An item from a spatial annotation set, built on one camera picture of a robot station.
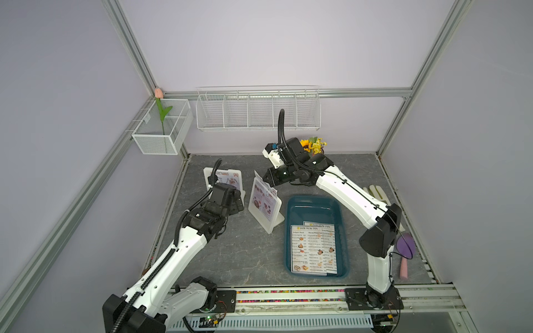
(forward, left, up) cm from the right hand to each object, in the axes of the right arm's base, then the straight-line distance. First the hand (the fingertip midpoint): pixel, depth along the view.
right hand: (263, 178), depth 77 cm
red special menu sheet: (-3, 0, -10) cm, 10 cm away
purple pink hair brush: (-17, -60, -27) cm, 68 cm away
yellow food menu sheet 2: (-17, -28, -25) cm, 41 cm away
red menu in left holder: (+7, +14, -8) cm, 18 cm away
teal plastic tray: (0, -24, -23) cm, 33 cm away
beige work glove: (+9, -57, -25) cm, 62 cm away
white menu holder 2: (-9, -1, -22) cm, 24 cm away
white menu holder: (+8, +23, -6) cm, 26 cm away
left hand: (-7, +14, -6) cm, 16 cm away
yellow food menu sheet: (-19, -18, -25) cm, 36 cm away
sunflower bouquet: (+18, -22, 0) cm, 28 cm away
